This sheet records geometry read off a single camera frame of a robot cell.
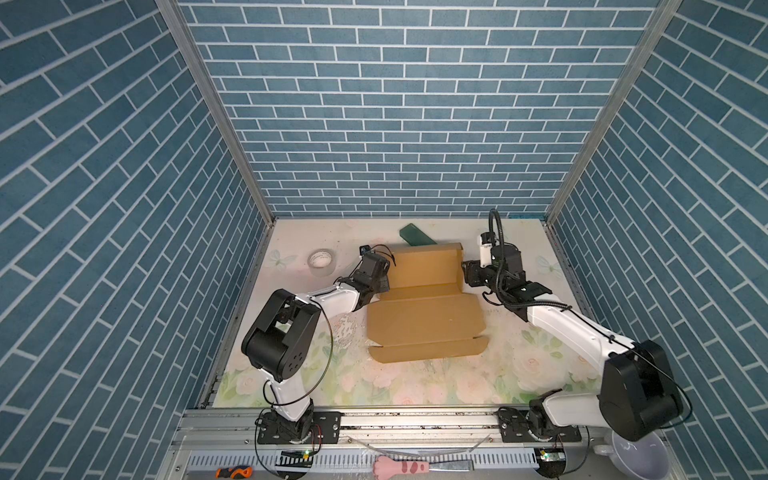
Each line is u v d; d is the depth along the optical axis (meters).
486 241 0.75
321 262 1.07
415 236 1.14
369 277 0.75
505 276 0.65
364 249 0.86
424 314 0.93
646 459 0.66
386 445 0.73
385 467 0.67
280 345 0.47
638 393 0.42
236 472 0.66
